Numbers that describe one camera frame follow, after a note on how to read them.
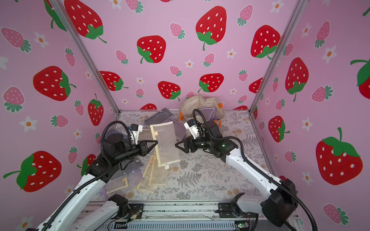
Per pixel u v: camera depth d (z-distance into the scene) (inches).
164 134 28.8
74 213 16.7
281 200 15.3
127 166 24.6
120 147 21.5
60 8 27.0
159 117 46.2
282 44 32.3
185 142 24.2
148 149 25.4
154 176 34.0
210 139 22.2
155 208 30.1
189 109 40.8
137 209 29.4
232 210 25.7
